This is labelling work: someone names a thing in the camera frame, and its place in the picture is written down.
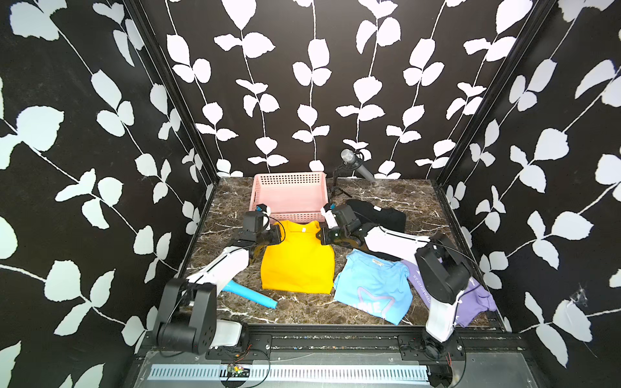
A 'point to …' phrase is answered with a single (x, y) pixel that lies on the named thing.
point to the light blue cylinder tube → (247, 293)
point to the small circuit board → (237, 371)
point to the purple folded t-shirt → (476, 298)
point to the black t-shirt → (390, 219)
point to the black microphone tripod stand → (335, 190)
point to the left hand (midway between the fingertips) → (280, 225)
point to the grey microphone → (350, 158)
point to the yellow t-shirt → (300, 263)
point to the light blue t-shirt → (375, 284)
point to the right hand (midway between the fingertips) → (314, 231)
